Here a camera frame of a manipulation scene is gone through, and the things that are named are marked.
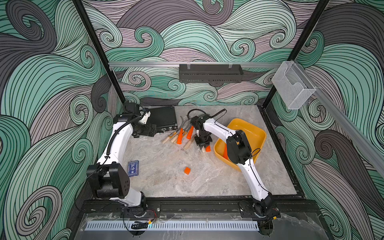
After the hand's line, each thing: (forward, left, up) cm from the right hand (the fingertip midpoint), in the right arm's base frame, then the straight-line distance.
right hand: (201, 148), depth 97 cm
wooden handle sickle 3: (-2, -1, +2) cm, 3 cm away
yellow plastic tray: (+8, -38, +1) cm, 39 cm away
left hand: (+1, +31, +20) cm, 37 cm away
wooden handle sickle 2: (+3, +8, +2) cm, 9 cm away
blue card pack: (-14, +41, +3) cm, 43 cm away
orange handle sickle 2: (+11, +7, +1) cm, 13 cm away
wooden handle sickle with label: (+11, +18, +2) cm, 21 cm away
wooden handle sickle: (+10, +11, +3) cm, 16 cm away
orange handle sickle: (+3, +14, +4) cm, 15 cm away
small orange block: (-15, +9, 0) cm, 18 cm away
